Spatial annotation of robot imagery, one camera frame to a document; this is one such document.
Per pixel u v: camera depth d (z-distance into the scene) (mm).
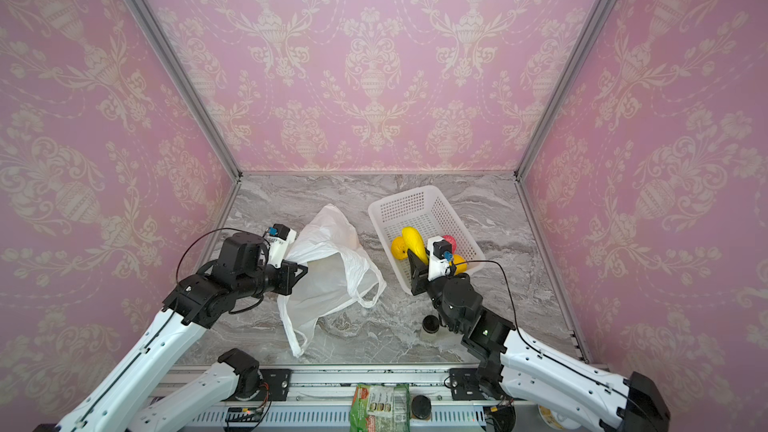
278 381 748
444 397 731
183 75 905
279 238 636
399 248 919
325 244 714
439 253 590
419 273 636
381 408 698
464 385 737
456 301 519
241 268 539
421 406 698
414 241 695
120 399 397
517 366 511
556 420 649
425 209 1060
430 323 760
